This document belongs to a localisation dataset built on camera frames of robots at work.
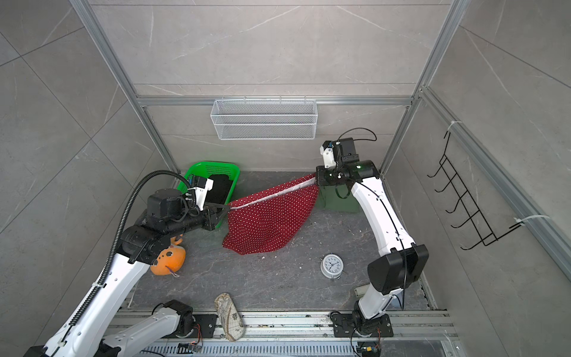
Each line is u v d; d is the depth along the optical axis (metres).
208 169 1.14
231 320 0.72
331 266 0.84
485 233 0.61
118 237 0.43
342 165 0.58
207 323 0.73
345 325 0.73
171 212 0.49
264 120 1.00
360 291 0.78
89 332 0.38
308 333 0.73
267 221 0.73
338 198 0.66
